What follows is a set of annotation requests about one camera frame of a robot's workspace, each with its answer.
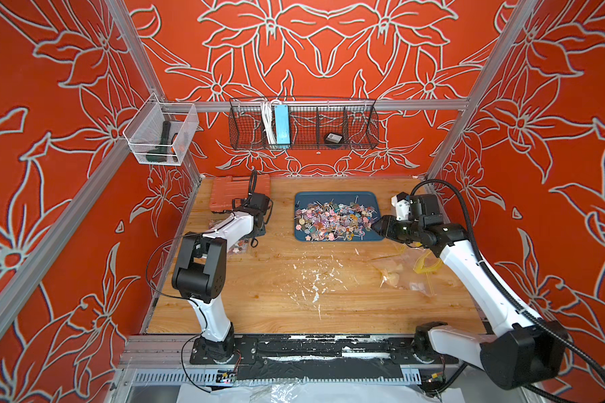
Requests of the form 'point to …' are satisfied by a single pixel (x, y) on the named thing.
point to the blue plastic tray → (336, 216)
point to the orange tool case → (223, 190)
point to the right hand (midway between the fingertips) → (376, 223)
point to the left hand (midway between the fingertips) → (249, 228)
